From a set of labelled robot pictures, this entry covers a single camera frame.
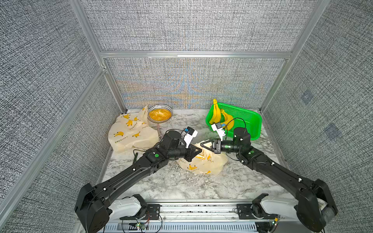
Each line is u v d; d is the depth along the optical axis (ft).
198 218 2.38
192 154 2.03
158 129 3.52
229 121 3.48
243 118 3.66
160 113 3.57
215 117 3.49
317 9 2.31
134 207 1.96
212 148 2.23
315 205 1.32
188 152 2.06
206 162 2.35
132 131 3.07
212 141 2.25
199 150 2.30
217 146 2.12
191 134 2.09
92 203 1.26
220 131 2.25
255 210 2.15
